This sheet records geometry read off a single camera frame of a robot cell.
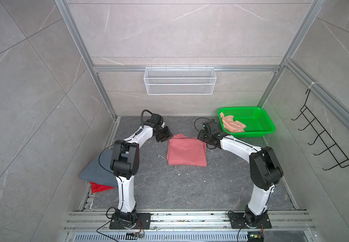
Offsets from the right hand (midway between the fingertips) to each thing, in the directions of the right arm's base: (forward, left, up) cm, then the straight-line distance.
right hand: (200, 134), depth 97 cm
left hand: (+1, +19, 0) cm, 19 cm away
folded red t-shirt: (-31, +62, -7) cm, 69 cm away
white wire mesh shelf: (+30, +14, +20) cm, 39 cm away
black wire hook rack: (-26, -52, +22) cm, 62 cm away
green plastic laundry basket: (+20, -40, -10) cm, 46 cm away
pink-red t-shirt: (-8, +8, -8) cm, 14 cm away
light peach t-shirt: (+8, -23, -2) cm, 25 cm away
